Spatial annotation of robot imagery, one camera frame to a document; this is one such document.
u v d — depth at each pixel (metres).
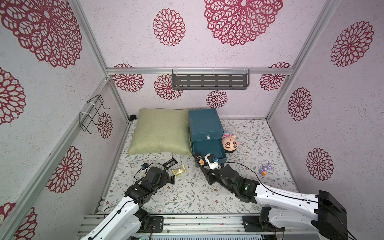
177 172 0.90
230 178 0.55
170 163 0.95
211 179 0.66
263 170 0.90
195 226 0.75
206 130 0.86
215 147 0.92
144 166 0.73
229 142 0.97
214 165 0.64
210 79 0.91
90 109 0.76
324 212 0.40
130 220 0.61
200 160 0.75
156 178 0.64
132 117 1.21
